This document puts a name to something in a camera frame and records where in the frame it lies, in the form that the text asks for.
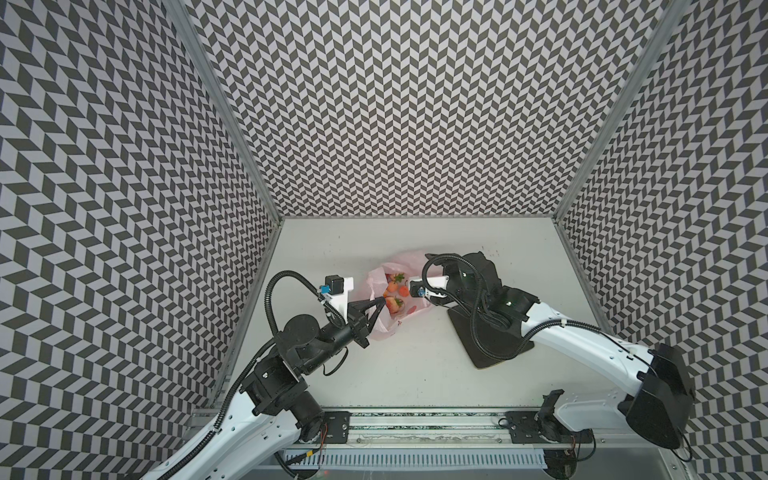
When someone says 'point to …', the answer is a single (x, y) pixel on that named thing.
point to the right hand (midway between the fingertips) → (429, 270)
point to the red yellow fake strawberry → (394, 304)
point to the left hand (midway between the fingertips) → (385, 304)
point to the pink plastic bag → (392, 281)
